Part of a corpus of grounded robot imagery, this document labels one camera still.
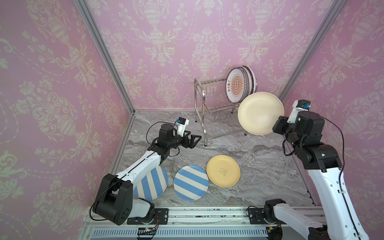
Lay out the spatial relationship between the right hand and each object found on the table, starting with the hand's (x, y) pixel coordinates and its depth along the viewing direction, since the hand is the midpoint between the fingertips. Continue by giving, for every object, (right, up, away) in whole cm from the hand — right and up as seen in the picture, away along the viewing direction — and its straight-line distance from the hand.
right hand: (281, 116), depth 64 cm
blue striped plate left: (-61, -38, +19) cm, 74 cm away
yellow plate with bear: (-20, -31, +25) cm, 45 cm away
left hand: (-37, -9, +16) cm, 41 cm away
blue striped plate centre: (-39, -37, +21) cm, 58 cm away
